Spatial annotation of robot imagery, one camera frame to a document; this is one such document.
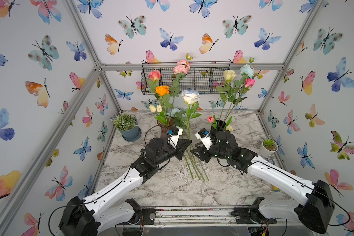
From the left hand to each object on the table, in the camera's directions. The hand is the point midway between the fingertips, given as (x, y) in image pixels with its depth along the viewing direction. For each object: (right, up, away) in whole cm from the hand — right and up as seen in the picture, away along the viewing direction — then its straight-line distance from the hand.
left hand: (191, 141), depth 70 cm
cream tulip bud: (+20, +6, +6) cm, 21 cm away
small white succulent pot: (+49, -6, +21) cm, 53 cm away
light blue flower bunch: (-1, -8, +4) cm, 9 cm away
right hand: (+2, -3, +3) cm, 5 cm away
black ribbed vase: (+18, +7, +21) cm, 29 cm away
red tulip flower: (+10, +10, +7) cm, 16 cm away
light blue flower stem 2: (0, -6, +3) cm, 7 cm away
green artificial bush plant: (-40, +9, +22) cm, 47 cm away
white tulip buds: (-20, +17, +12) cm, 29 cm away
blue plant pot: (-40, 0, +35) cm, 53 cm away
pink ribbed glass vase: (-15, +6, +14) cm, 21 cm away
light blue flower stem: (-2, -14, +24) cm, 28 cm away
